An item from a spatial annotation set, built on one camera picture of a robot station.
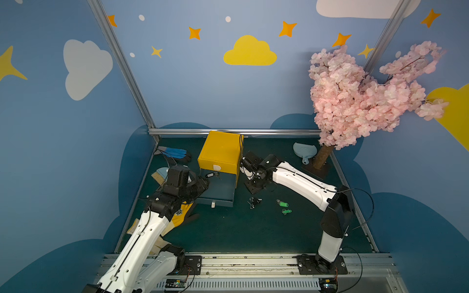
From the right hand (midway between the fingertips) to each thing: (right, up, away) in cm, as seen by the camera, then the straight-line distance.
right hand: (254, 185), depth 83 cm
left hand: (-20, +3, -8) cm, 22 cm away
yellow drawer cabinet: (-15, +16, +4) cm, 22 cm away
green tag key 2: (+16, -14, +6) cm, 22 cm away
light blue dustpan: (+36, +17, +32) cm, 51 cm away
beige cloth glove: (-42, -25, -3) cm, 49 cm away
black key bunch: (0, -10, +9) cm, 14 cm away
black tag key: (-21, +4, +10) cm, 24 cm away
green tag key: (+16, -11, +9) cm, 21 cm away
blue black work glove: (-46, +14, +28) cm, 56 cm away
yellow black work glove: (-36, -16, +2) cm, 39 cm away
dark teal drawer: (-16, -4, +7) cm, 18 cm away
